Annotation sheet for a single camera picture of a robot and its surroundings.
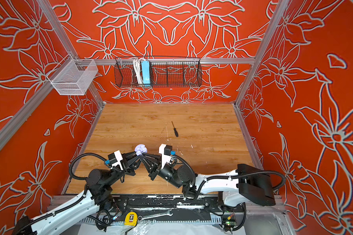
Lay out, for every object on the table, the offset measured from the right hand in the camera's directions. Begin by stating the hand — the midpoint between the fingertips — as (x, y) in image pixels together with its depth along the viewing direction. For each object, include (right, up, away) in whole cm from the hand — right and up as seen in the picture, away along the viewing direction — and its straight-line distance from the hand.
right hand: (138, 158), depth 58 cm
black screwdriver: (+15, +7, +45) cm, 48 cm away
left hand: (+1, +1, +4) cm, 4 cm away
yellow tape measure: (-6, -32, +10) cm, 34 cm away
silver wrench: (-2, -33, +12) cm, 35 cm away
